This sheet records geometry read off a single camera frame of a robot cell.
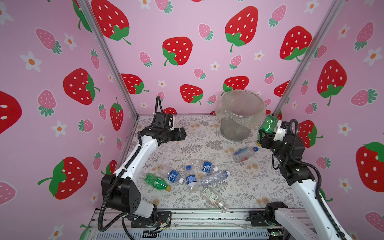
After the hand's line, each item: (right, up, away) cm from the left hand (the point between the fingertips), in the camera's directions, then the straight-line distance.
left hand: (180, 134), depth 83 cm
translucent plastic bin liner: (+44, +18, +25) cm, 54 cm away
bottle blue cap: (+6, -26, -2) cm, 27 cm away
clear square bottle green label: (+18, -33, -7) cm, 38 cm away
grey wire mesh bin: (+34, +2, +17) cm, 38 cm away
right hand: (+42, +2, -12) cm, 43 cm away
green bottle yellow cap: (-13, -27, -2) cm, 30 cm away
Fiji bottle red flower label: (+40, -14, +15) cm, 44 cm away
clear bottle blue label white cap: (+15, -20, +3) cm, 25 cm away
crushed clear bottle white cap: (+19, -26, +4) cm, 33 cm away
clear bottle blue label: (-5, -24, 0) cm, 24 cm away
